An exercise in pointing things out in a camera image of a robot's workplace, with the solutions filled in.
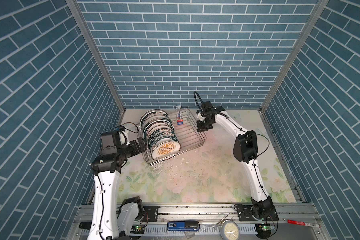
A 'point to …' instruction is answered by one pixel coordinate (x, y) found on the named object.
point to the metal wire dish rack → (189, 132)
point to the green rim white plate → (161, 139)
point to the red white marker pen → (303, 223)
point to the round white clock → (229, 230)
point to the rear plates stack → (155, 123)
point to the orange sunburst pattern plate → (164, 148)
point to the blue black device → (183, 226)
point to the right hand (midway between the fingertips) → (197, 128)
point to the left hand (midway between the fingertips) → (139, 143)
